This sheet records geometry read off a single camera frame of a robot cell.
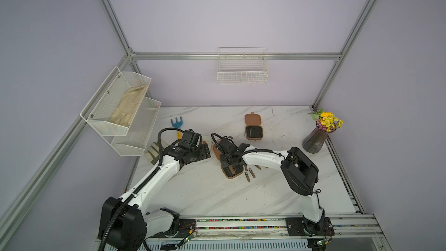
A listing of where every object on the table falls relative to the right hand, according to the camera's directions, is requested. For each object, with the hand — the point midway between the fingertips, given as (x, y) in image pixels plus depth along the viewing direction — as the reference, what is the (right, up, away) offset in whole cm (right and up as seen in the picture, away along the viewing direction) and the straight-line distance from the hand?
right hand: (222, 163), depth 92 cm
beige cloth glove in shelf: (-44, +27, -15) cm, 54 cm away
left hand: (-10, +6, -9) cm, 14 cm away
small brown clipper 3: (+16, -5, -2) cm, 17 cm away
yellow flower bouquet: (+50, +23, -11) cm, 56 cm away
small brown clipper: (+13, -3, -1) cm, 14 cm away
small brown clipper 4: (+13, -6, -4) cm, 15 cm away
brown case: (+3, -4, -3) cm, 6 cm away
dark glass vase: (+49, +12, -1) cm, 51 cm away
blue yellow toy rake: (-29, +20, +18) cm, 40 cm away
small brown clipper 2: (+14, +6, -31) cm, 35 cm away
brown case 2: (+20, +17, +15) cm, 30 cm away
